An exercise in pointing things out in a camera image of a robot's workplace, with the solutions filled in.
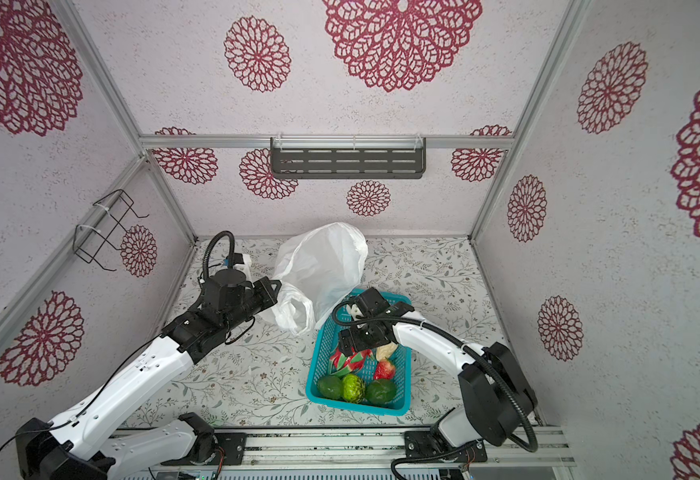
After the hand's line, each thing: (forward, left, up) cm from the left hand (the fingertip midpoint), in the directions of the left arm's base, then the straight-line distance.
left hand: (281, 287), depth 76 cm
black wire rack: (+8, +46, +10) cm, 48 cm away
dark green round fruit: (-20, -25, -19) cm, 37 cm away
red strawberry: (-14, -27, -21) cm, 37 cm away
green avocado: (-20, -12, -15) cm, 28 cm away
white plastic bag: (+23, -6, -20) cm, 31 cm away
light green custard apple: (-20, -18, -18) cm, 32 cm away
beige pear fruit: (-9, -27, -20) cm, 35 cm away
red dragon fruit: (-14, -15, -17) cm, 27 cm away
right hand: (-7, -18, -17) cm, 26 cm away
